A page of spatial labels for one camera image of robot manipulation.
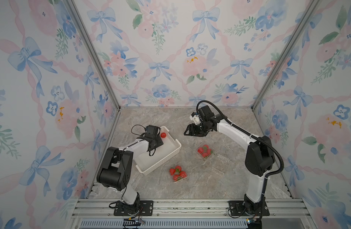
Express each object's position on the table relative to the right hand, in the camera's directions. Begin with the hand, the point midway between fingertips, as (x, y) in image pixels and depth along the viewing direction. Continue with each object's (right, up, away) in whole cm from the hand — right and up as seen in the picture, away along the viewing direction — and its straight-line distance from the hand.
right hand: (189, 133), depth 89 cm
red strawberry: (-10, -22, -5) cm, 25 cm away
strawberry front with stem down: (-8, -25, -7) cm, 27 cm away
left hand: (-19, -6, +8) cm, 22 cm away
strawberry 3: (-7, -21, -3) cm, 22 cm away
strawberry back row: (+10, -14, +2) cm, 18 cm away
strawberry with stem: (+11, -10, +6) cm, 16 cm away
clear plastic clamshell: (+11, -12, +4) cm, 17 cm away
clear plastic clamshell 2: (+23, -17, +4) cm, 29 cm away
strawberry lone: (+8, -12, +5) cm, 15 cm away
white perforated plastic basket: (-27, -19, +1) cm, 33 cm away
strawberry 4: (-4, -23, -7) cm, 24 cm away
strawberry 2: (+13, -12, +3) cm, 18 cm away
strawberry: (-17, -2, +12) cm, 21 cm away
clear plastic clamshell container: (-7, -24, -5) cm, 25 cm away
